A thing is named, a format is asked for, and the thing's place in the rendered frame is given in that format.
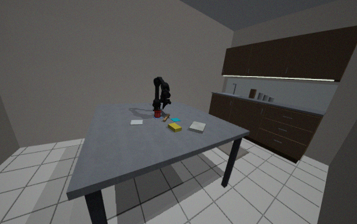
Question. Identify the yellow block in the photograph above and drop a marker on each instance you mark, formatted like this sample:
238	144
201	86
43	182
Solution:
174	127

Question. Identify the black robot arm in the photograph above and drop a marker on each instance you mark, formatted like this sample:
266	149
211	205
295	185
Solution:
165	91

